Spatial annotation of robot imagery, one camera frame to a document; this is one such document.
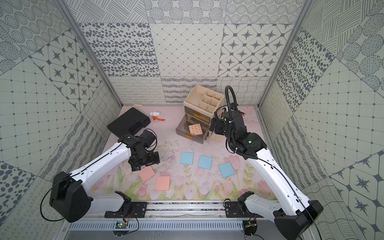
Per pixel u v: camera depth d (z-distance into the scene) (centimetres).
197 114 88
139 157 67
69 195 40
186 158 92
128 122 104
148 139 70
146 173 86
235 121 48
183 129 101
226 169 88
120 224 71
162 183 83
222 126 62
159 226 70
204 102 88
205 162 90
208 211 76
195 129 95
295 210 37
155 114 111
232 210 73
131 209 72
